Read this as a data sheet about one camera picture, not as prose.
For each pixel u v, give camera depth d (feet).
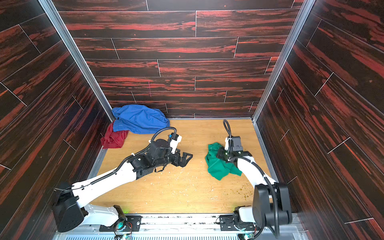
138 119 3.44
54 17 2.26
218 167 2.83
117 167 1.64
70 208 1.26
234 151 2.22
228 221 2.42
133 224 2.40
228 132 2.63
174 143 2.14
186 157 2.19
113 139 3.32
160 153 1.92
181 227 2.40
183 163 2.14
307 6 2.17
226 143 2.68
